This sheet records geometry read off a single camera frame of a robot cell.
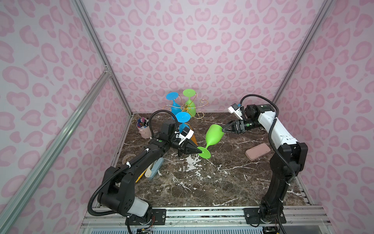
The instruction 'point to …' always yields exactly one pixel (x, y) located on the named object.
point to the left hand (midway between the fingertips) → (201, 152)
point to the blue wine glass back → (173, 96)
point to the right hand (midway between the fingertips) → (225, 128)
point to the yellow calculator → (140, 176)
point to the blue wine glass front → (182, 117)
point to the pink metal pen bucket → (143, 126)
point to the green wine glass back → (190, 106)
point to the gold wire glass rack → (182, 107)
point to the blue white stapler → (154, 168)
